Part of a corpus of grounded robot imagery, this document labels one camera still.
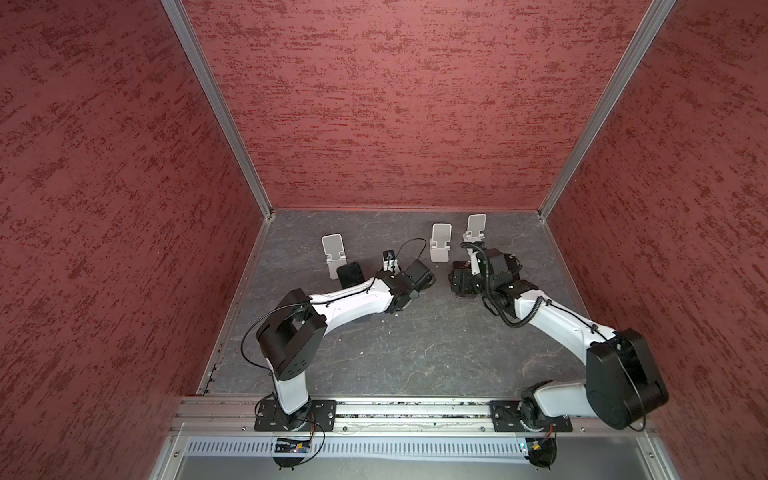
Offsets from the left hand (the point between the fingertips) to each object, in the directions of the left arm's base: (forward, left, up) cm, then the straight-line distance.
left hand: (394, 291), depth 89 cm
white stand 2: (+23, -17, 0) cm, 28 cm away
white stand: (+16, +21, +1) cm, 26 cm away
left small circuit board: (-38, +25, -10) cm, 47 cm away
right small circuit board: (-38, -35, -9) cm, 52 cm away
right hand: (+3, -21, +1) cm, 21 cm away
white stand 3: (+28, -30, 0) cm, 41 cm away
